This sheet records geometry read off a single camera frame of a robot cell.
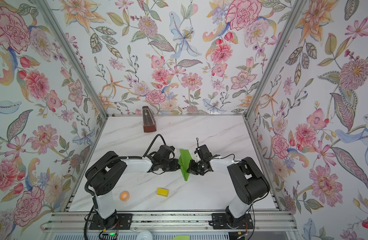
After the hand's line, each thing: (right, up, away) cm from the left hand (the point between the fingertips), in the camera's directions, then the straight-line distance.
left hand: (183, 168), depth 91 cm
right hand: (+2, -1, +1) cm, 2 cm away
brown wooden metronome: (-24, +28, +17) cm, 40 cm away
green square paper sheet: (+1, +5, +4) cm, 7 cm away
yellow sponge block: (-11, -11, -8) cm, 17 cm away
